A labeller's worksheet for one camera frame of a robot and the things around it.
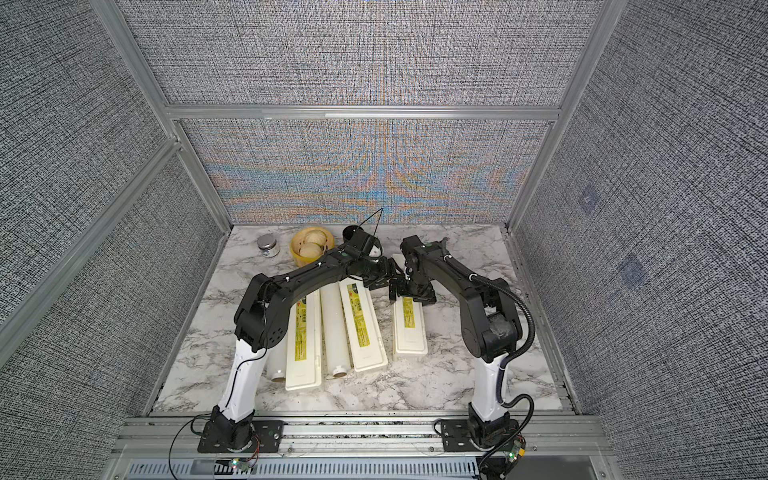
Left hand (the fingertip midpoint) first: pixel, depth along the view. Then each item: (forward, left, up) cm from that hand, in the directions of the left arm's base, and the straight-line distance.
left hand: (404, 277), depth 93 cm
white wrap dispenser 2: (-19, +13, -1) cm, 23 cm away
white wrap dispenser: (-24, +29, -1) cm, 38 cm away
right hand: (-5, +1, -2) cm, 5 cm away
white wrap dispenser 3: (-17, 0, -1) cm, 17 cm away
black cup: (+22, +18, -1) cm, 28 cm away
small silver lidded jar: (+19, +47, -5) cm, 51 cm away
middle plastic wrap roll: (-18, +21, -6) cm, 29 cm away
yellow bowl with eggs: (+19, +33, -5) cm, 38 cm away
